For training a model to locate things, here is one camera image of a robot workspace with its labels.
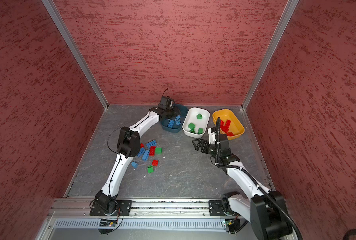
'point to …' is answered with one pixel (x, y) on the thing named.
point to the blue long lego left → (146, 155)
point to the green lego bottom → (150, 169)
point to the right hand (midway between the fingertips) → (196, 145)
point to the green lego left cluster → (158, 150)
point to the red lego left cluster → (152, 151)
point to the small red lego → (155, 162)
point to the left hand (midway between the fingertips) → (179, 113)
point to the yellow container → (230, 124)
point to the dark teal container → (174, 124)
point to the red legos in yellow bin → (225, 127)
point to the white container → (195, 121)
